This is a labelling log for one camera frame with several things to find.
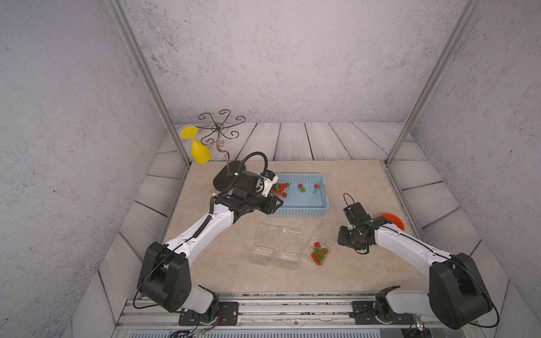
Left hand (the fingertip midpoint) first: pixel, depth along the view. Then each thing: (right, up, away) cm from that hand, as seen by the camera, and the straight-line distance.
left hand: (282, 201), depth 81 cm
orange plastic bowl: (+49, -9, +12) cm, 51 cm away
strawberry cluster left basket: (0, +3, +27) cm, 27 cm away
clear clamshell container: (-7, -18, +11) cm, 22 cm away
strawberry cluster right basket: (+11, +3, +27) cm, 29 cm away
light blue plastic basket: (+13, 0, +27) cm, 30 cm away
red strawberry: (+15, -21, +5) cm, 27 cm away
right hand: (+25, -16, +5) cm, 30 cm away
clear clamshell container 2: (+3, -23, +6) cm, 24 cm away
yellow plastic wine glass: (-36, +20, +15) cm, 44 cm away
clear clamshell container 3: (+19, -15, +10) cm, 26 cm away
